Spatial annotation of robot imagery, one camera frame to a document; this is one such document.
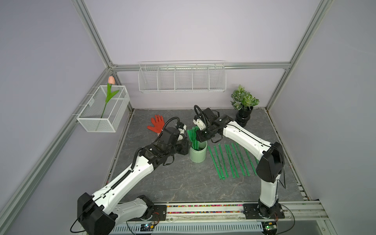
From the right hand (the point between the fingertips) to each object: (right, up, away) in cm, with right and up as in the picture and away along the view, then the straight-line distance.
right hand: (197, 137), depth 84 cm
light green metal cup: (+1, -12, +4) cm, 12 cm away
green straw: (+11, -17, +7) cm, 22 cm away
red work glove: (-29, +8, +28) cm, 41 cm away
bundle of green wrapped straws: (-3, +1, -2) cm, 3 cm away
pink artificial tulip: (-49, +24, -4) cm, 55 cm away
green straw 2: (+14, -17, +7) cm, 23 cm away
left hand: (-5, -2, -9) cm, 11 cm away
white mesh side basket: (-49, +15, -7) cm, 52 cm away
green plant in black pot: (+29, +21, +7) cm, 36 cm away
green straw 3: (+17, -14, +10) cm, 24 cm away
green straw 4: (+22, -15, +9) cm, 28 cm away
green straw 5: (+27, -15, +9) cm, 32 cm away
